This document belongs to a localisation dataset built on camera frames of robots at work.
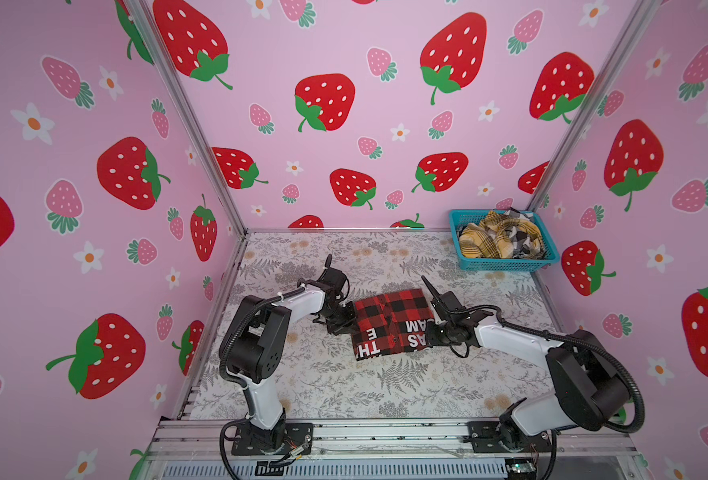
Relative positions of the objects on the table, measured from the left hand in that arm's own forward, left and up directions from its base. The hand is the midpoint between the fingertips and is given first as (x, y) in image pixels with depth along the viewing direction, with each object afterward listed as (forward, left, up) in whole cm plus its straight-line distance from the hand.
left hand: (361, 327), depth 92 cm
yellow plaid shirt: (+33, -51, +8) cm, 61 cm away
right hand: (-2, -20, -1) cm, 20 cm away
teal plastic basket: (+44, -38, +7) cm, 59 cm away
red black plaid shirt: (0, -9, +2) cm, 9 cm away
